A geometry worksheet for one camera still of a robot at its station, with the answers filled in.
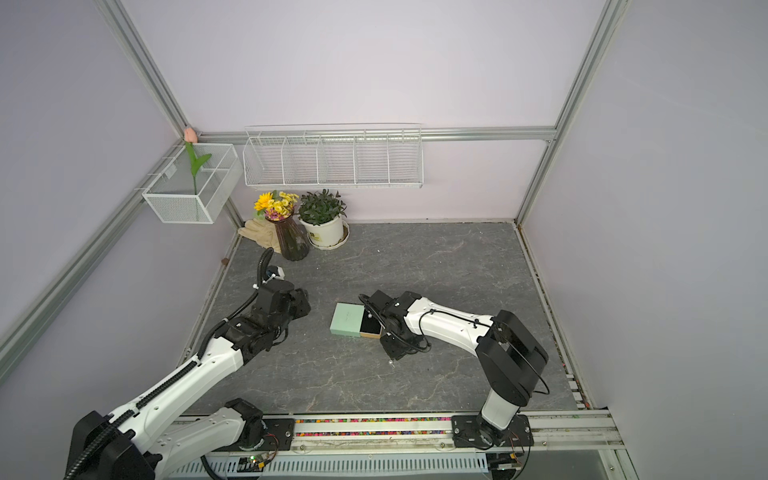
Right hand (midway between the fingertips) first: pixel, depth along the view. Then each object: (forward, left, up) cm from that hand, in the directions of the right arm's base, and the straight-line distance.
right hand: (399, 348), depth 84 cm
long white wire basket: (+56, +21, +26) cm, 65 cm away
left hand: (+10, +27, +11) cm, 31 cm away
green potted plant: (+43, +26, +15) cm, 52 cm away
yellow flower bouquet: (+37, +38, +21) cm, 57 cm away
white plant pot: (+41, +25, +2) cm, 48 cm away
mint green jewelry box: (+10, +14, -2) cm, 17 cm away
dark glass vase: (+36, +36, +6) cm, 52 cm away
